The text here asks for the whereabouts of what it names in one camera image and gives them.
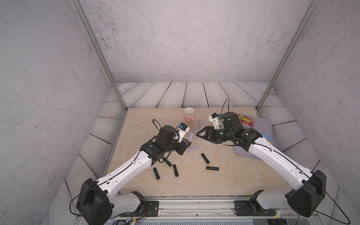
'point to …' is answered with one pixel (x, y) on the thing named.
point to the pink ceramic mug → (189, 112)
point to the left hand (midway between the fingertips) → (191, 143)
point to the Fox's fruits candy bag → (246, 122)
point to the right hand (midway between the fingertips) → (200, 136)
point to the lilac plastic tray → (262, 125)
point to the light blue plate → (269, 138)
